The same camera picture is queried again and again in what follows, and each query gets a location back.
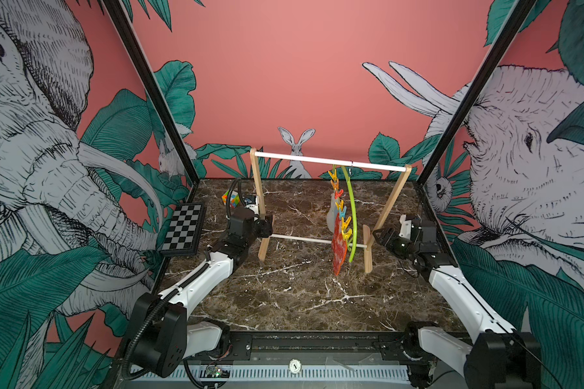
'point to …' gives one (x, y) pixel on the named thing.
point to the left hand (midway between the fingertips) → (266, 212)
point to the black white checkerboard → (184, 230)
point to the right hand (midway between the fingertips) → (377, 231)
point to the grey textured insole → (331, 213)
